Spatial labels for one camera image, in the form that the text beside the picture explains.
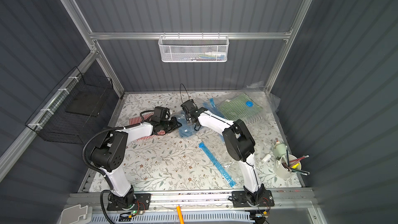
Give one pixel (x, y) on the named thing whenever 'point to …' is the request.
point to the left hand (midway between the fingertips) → (184, 126)
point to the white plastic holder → (76, 215)
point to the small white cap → (266, 158)
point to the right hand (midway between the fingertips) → (195, 117)
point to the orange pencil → (180, 214)
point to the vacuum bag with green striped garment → (253, 103)
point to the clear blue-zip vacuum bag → (230, 167)
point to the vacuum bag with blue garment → (186, 129)
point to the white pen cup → (287, 166)
